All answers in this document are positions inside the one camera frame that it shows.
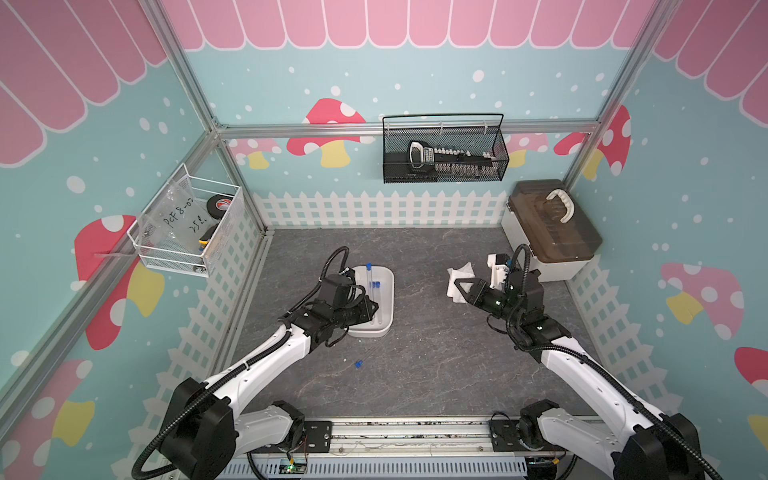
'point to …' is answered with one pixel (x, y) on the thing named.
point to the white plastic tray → (386, 275)
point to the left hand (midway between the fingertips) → (377, 311)
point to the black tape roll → (217, 205)
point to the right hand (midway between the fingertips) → (455, 281)
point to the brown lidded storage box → (559, 236)
